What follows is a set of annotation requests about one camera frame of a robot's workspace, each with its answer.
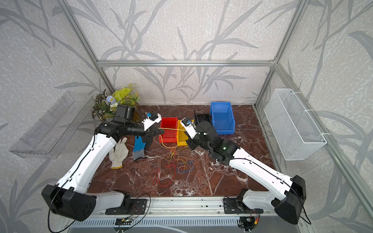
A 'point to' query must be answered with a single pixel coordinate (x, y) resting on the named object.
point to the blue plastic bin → (222, 117)
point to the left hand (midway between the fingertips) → (161, 129)
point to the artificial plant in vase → (105, 106)
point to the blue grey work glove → (139, 149)
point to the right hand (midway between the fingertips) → (187, 130)
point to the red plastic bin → (170, 135)
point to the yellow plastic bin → (182, 137)
